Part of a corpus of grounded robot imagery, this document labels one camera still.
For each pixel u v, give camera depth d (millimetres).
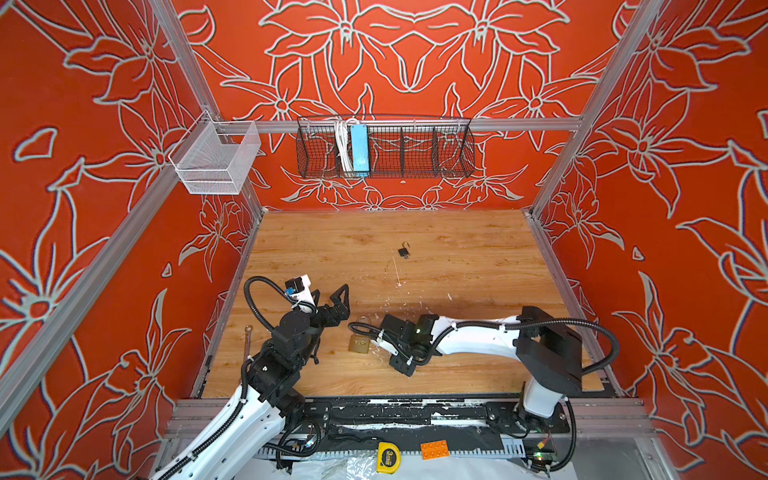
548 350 450
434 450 683
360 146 898
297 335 531
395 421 731
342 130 875
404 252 1068
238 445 548
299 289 624
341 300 664
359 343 841
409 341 636
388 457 664
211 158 925
